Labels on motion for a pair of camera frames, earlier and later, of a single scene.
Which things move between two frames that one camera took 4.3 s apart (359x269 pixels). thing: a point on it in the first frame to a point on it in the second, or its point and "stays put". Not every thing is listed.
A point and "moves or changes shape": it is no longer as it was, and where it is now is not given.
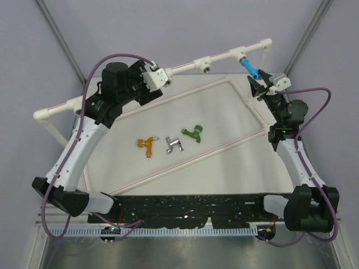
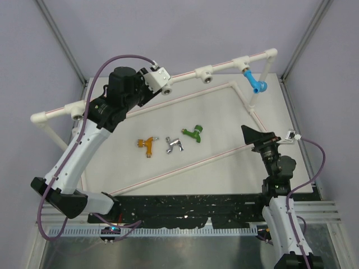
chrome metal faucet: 173,142 stays put
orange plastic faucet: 148,143 stays put
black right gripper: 256,88 to 252,137
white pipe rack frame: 73,107 moves or changes shape
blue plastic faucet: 254,72 moves or changes shape
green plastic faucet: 195,134 stays put
